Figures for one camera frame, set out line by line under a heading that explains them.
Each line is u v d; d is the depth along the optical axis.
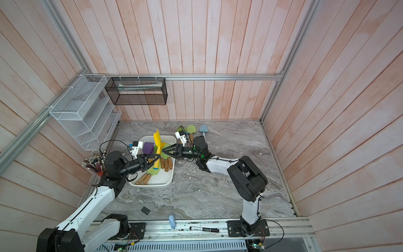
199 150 0.69
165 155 0.76
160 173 0.93
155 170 0.71
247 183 0.49
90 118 0.79
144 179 0.88
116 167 0.61
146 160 0.68
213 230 0.74
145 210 0.80
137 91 1.04
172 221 0.75
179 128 1.14
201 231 0.73
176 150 0.72
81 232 0.42
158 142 0.80
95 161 0.78
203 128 1.14
